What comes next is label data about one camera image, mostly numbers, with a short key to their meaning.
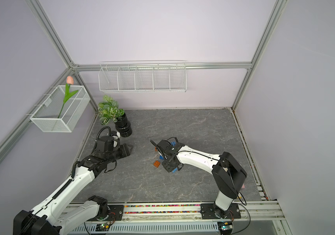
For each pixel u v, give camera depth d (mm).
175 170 787
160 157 936
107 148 625
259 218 748
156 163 890
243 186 474
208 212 728
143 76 995
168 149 669
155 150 975
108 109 829
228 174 444
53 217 413
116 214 733
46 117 707
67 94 795
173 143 677
